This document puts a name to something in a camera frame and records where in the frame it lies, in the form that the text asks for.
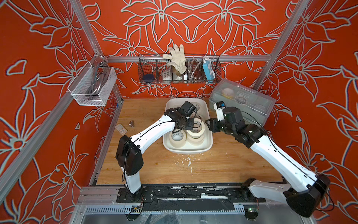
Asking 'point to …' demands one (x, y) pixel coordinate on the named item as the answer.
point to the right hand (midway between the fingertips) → (206, 120)
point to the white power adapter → (167, 75)
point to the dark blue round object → (148, 78)
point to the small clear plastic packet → (121, 129)
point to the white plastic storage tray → (204, 109)
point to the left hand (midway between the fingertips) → (190, 123)
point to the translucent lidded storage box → (256, 106)
